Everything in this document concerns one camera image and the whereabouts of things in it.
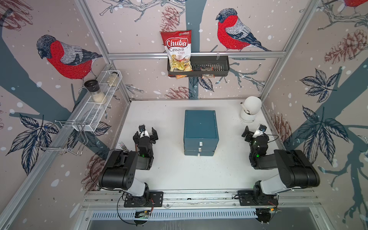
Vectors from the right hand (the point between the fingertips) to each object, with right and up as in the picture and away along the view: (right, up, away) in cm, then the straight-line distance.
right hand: (253, 127), depth 91 cm
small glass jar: (-88, +30, -6) cm, 94 cm away
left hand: (-69, 0, 0) cm, 69 cm away
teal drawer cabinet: (-36, -3, -17) cm, 40 cm away
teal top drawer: (-36, -6, -16) cm, 39 cm away
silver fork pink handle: (-86, -13, +2) cm, 87 cm away
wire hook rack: (-93, 0, -33) cm, 99 cm away
